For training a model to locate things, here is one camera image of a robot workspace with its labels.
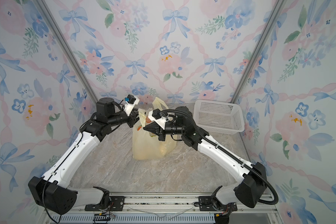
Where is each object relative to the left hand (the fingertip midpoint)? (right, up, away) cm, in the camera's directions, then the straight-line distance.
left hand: (143, 111), depth 71 cm
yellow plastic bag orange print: (+1, -18, +1) cm, 18 cm away
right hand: (+2, -7, -8) cm, 11 cm away
